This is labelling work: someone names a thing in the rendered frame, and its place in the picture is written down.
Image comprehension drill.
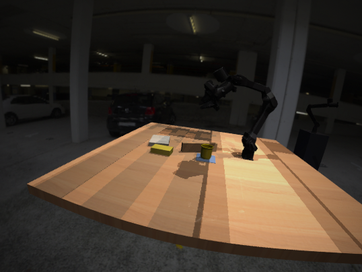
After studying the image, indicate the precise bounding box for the yellow cup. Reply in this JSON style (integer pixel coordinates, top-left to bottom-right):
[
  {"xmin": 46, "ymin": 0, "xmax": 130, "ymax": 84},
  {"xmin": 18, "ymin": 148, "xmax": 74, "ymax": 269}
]
[{"xmin": 201, "ymin": 144, "xmax": 213, "ymax": 160}]

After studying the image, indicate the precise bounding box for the yellow rectangular block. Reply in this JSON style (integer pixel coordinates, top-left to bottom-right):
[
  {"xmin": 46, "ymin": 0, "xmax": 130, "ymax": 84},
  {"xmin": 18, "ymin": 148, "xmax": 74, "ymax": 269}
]
[{"xmin": 151, "ymin": 144, "xmax": 174, "ymax": 156}]

